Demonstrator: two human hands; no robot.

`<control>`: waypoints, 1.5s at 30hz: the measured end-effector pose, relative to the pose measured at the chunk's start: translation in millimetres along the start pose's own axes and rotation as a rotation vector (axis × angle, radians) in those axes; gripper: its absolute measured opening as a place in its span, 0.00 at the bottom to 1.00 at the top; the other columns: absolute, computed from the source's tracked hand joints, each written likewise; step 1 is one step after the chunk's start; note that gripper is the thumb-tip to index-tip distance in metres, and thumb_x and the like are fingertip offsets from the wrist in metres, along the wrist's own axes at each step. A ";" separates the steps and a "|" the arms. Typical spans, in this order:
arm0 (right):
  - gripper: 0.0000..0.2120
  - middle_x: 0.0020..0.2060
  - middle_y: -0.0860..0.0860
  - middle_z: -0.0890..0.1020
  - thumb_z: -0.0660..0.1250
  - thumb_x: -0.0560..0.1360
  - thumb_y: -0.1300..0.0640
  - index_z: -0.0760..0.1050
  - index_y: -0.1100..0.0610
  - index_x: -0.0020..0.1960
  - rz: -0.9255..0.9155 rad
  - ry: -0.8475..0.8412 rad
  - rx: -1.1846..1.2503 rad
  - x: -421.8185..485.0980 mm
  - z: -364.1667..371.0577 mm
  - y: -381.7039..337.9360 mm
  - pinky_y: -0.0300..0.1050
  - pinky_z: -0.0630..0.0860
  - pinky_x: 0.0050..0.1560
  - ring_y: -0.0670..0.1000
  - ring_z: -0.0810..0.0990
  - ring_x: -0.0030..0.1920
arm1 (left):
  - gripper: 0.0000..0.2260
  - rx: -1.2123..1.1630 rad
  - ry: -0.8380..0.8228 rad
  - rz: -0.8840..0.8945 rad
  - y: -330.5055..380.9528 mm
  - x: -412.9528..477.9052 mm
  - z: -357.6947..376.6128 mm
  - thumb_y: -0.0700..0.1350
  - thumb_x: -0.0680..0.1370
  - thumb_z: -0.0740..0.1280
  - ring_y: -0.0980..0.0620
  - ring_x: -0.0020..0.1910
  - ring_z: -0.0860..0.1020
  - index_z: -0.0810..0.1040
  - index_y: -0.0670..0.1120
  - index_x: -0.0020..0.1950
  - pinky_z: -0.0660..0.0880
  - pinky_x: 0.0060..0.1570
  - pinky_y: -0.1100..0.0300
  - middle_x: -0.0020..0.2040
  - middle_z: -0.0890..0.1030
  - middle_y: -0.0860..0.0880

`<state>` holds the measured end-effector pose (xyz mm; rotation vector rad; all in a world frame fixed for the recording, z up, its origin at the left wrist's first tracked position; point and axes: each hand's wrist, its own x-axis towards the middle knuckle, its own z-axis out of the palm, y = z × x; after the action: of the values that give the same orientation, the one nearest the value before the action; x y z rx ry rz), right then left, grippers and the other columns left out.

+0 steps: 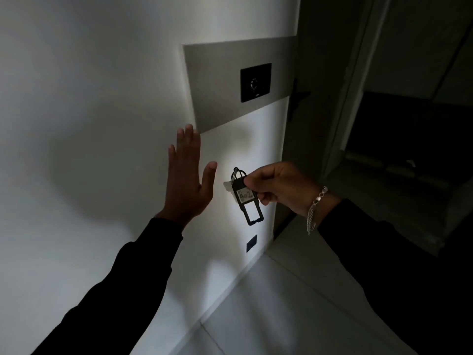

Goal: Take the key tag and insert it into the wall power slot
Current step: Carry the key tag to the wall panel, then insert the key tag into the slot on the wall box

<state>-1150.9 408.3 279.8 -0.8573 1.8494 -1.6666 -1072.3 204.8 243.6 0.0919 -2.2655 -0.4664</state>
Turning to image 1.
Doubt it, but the person's right hand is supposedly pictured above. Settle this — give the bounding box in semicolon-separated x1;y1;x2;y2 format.
244;161;325;219

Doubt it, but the person's left hand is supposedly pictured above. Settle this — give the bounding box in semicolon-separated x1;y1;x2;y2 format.
157;124;218;229

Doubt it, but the black key tag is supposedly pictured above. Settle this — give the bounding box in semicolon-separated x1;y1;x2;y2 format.
231;167;264;227

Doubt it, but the person's right forearm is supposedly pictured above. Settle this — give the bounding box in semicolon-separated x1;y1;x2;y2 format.
312;194;473;355

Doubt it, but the person's left forearm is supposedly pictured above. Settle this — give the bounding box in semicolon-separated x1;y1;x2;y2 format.
31;217;184;355

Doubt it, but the black card reader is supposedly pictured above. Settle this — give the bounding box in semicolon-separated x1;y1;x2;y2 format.
240;63;272;103

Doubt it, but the dark furniture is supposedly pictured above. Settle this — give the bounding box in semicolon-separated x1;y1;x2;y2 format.
344;90;473;191

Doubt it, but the silver chain bracelet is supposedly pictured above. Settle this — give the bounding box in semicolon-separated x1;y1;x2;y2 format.
306;186;329;235

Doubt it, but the brushed metal wall panel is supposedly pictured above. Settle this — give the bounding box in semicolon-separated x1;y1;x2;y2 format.
184;36;298;134

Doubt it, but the white door frame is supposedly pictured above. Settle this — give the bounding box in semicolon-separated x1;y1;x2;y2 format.
320;0;394;178

